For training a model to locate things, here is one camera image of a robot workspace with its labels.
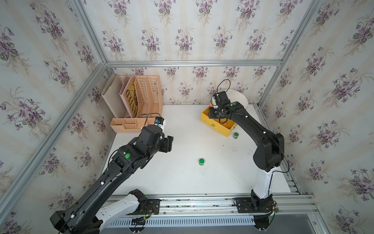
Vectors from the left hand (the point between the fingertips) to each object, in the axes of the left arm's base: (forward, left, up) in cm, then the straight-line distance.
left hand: (169, 138), depth 68 cm
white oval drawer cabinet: (+34, -40, -3) cm, 53 cm away
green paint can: (+17, -42, -23) cm, 51 cm away
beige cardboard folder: (+33, +38, -2) cm, 50 cm away
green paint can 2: (-1, -18, -24) cm, 30 cm away
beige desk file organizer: (+51, +24, -29) cm, 63 cm away
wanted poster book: (+35, +29, -3) cm, 46 cm away
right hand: (+24, -25, -8) cm, 36 cm away
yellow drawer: (+13, -31, -10) cm, 35 cm away
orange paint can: (+19, -34, -13) cm, 41 cm away
